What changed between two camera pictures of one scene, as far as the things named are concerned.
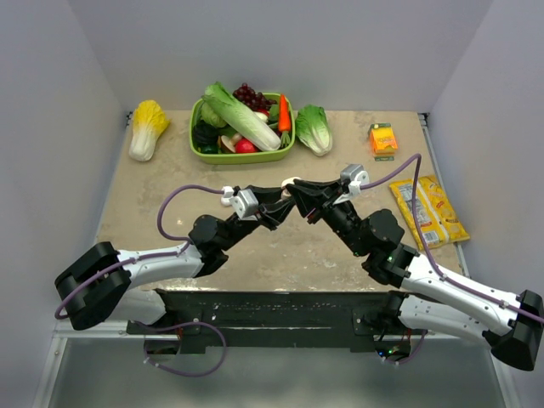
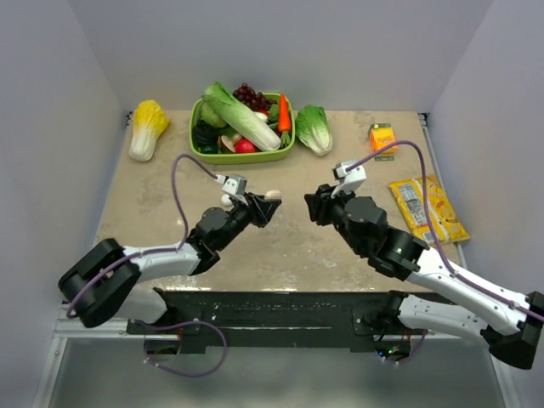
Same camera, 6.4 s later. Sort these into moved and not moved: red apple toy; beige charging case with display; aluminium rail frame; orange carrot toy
Moved: beige charging case with display
Not moved: orange carrot toy; aluminium rail frame; red apple toy
